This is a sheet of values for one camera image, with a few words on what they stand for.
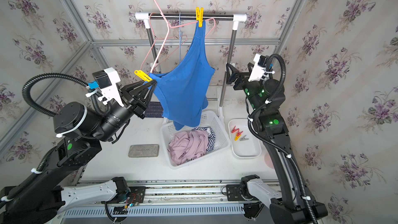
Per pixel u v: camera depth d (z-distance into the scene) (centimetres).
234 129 96
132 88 40
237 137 92
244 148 89
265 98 40
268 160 86
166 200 73
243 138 92
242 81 50
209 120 95
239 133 94
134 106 37
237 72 49
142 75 40
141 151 84
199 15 48
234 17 58
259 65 46
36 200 36
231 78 51
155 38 65
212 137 90
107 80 33
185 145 79
